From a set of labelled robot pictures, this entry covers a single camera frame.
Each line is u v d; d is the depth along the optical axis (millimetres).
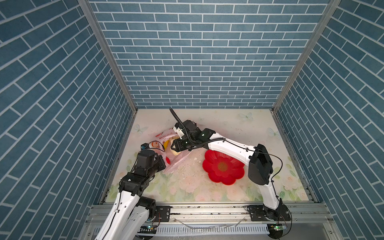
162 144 808
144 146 675
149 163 587
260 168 496
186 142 708
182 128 634
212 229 642
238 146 541
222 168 893
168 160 905
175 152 759
